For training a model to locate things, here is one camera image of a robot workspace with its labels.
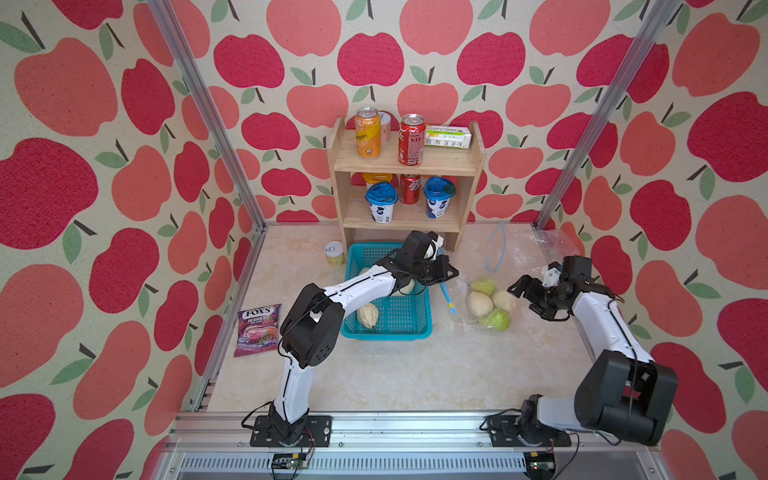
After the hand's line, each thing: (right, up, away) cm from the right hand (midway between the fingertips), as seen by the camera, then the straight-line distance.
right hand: (523, 302), depth 86 cm
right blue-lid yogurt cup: (-25, +33, +1) cm, 41 cm away
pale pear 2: (-11, -2, +8) cm, 13 cm away
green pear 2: (-8, +4, +10) cm, 13 cm away
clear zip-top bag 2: (0, -2, +4) cm, 5 cm away
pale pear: (-46, -4, +3) cm, 46 cm away
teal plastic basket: (-34, -6, +9) cm, 36 cm away
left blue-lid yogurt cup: (-42, +31, +2) cm, 52 cm away
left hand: (-19, +7, -4) cm, 20 cm away
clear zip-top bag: (-1, +14, +16) cm, 21 cm away
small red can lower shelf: (-33, +35, +6) cm, 49 cm away
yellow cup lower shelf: (-45, +38, +5) cm, 59 cm away
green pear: (-7, -6, +2) cm, 9 cm away
